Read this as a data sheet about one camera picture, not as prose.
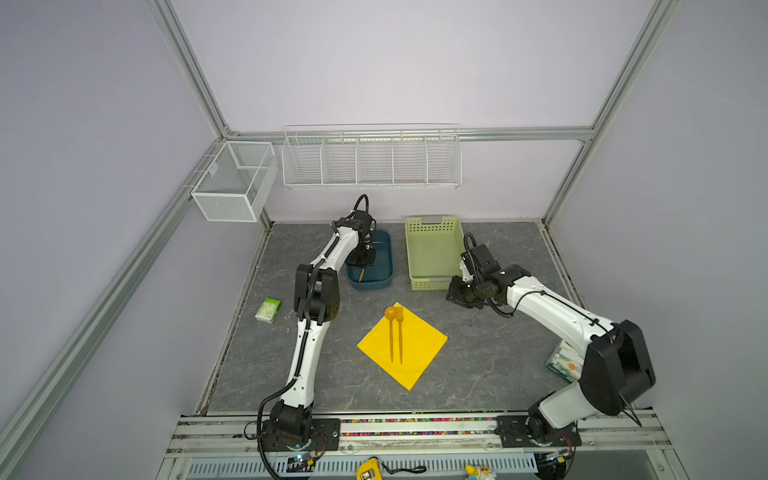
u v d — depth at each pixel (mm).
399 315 941
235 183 954
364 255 946
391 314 940
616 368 429
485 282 631
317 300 667
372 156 984
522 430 736
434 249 1124
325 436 737
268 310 940
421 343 893
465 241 694
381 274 1089
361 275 1044
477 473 665
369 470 680
